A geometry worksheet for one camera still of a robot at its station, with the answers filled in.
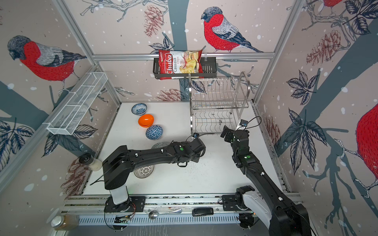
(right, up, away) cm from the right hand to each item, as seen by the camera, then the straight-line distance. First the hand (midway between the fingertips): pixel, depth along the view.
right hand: (230, 129), depth 82 cm
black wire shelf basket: (-10, +39, +13) cm, 42 cm away
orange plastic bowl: (-56, +4, +24) cm, 62 cm away
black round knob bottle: (-78, -20, +1) cm, 80 cm away
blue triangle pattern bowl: (-49, -4, +19) cm, 52 cm away
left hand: (-19, -15, +1) cm, 24 cm away
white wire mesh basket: (-84, +5, -11) cm, 85 cm away
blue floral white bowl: (-64, +13, +33) cm, 73 cm away
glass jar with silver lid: (-77, -38, -19) cm, 88 cm away
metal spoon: (-41, -41, -10) cm, 59 cm away
